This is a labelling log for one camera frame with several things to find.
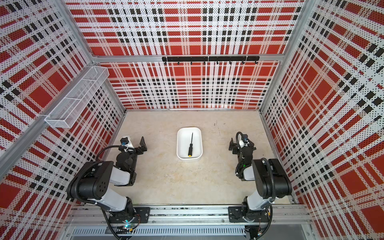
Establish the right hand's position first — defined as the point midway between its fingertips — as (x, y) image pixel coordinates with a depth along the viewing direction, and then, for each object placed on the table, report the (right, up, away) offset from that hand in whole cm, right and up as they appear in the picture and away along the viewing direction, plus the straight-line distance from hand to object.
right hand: (240, 139), depth 92 cm
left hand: (-64, 0, -3) cm, 64 cm away
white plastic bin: (-37, 0, +11) cm, 38 cm away
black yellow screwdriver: (-32, -6, +7) cm, 33 cm away
